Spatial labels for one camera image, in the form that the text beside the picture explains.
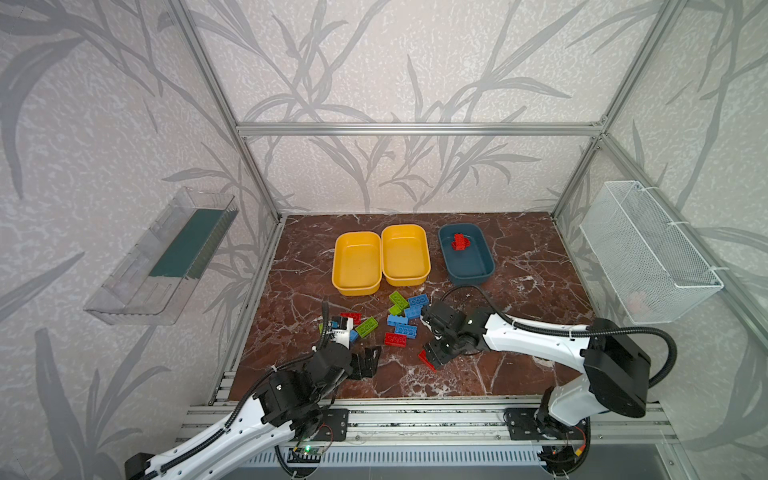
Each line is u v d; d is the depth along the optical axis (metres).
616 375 0.42
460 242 1.08
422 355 0.83
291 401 0.53
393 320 0.89
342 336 0.68
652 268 0.64
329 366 0.55
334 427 0.73
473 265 1.05
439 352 0.72
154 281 0.65
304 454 0.72
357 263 1.05
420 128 0.95
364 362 0.68
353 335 0.88
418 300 0.95
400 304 0.94
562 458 0.74
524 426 0.75
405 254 1.05
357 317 0.91
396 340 0.87
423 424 0.75
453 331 0.64
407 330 0.88
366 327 0.89
